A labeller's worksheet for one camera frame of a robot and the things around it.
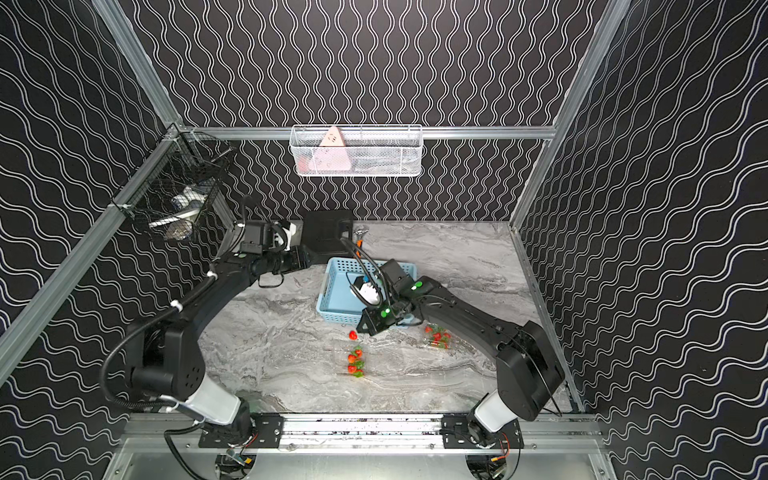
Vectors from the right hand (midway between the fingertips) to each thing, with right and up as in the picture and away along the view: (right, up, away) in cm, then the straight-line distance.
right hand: (359, 328), depth 78 cm
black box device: (-16, +27, +32) cm, 45 cm away
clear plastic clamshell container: (+28, -8, +11) cm, 32 cm away
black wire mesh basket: (-60, +39, +13) cm, 73 cm away
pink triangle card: (-9, +49, +11) cm, 51 cm away
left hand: (-15, +20, +9) cm, 26 cm away
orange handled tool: (-3, +24, +36) cm, 44 cm away
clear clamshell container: (+4, -11, +9) cm, 15 cm away
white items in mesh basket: (-45, +27, -3) cm, 52 cm away
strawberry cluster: (-2, -2, 0) cm, 2 cm away
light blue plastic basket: (-9, +4, +20) cm, 22 cm away
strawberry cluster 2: (+23, -6, +11) cm, 26 cm away
